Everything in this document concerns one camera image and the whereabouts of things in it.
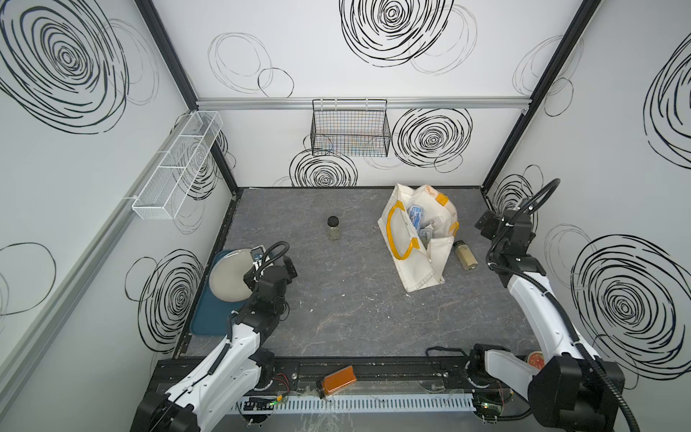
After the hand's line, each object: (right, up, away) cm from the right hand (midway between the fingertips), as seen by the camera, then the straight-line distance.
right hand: (505, 219), depth 78 cm
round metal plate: (-88, -19, +14) cm, 91 cm away
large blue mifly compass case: (-21, +1, +21) cm, 30 cm away
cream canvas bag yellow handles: (-20, -3, +18) cm, 28 cm away
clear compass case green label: (-19, -6, +16) cm, 25 cm away
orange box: (-49, -43, -7) cm, 65 cm away
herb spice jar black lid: (-52, -4, +19) cm, 55 cm away
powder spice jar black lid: (-6, -13, +14) cm, 20 cm away
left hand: (-70, -13, +4) cm, 72 cm away
